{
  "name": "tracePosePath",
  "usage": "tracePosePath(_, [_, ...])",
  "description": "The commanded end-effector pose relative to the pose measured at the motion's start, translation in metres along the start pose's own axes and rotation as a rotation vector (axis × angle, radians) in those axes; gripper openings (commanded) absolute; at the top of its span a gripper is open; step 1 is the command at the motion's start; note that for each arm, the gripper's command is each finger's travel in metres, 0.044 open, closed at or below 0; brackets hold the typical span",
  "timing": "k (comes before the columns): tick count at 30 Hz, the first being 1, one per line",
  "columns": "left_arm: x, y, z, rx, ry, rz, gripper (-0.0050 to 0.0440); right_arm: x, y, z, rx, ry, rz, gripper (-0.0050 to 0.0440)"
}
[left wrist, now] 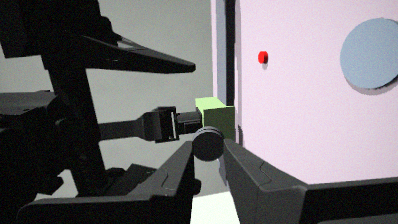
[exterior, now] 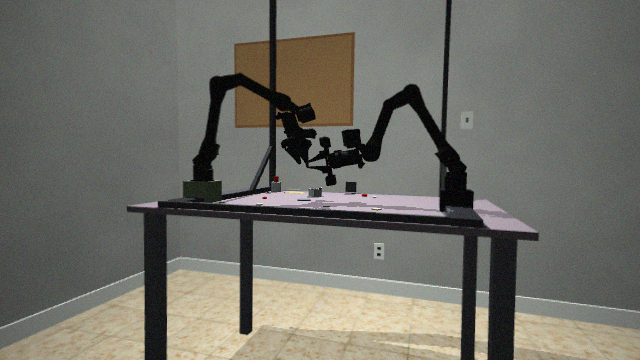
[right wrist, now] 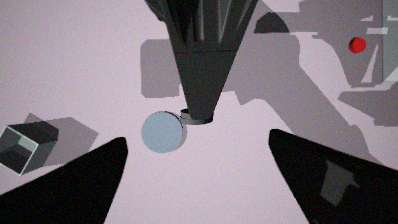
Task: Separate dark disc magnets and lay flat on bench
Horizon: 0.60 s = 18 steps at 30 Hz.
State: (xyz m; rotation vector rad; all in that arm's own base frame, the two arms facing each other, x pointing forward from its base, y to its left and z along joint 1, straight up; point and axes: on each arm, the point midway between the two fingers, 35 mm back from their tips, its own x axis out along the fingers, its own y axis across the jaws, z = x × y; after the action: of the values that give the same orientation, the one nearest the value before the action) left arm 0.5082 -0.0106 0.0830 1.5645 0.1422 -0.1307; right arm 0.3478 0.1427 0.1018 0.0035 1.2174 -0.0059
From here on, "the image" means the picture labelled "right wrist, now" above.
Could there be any red disc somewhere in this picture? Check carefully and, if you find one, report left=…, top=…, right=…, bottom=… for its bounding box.
left=349, top=38, right=366, bottom=53

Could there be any light grey flat bar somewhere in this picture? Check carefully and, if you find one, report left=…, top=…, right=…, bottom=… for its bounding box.
left=381, top=0, right=398, bottom=81

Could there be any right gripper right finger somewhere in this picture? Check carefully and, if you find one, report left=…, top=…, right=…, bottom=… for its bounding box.
left=268, top=129, right=398, bottom=224

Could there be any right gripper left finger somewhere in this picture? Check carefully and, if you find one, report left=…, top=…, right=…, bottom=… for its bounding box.
left=0, top=137, right=128, bottom=224

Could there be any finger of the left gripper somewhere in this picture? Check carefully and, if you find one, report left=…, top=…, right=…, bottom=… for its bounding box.
left=155, top=0, right=258, bottom=120
left=144, top=0, right=165, bottom=23

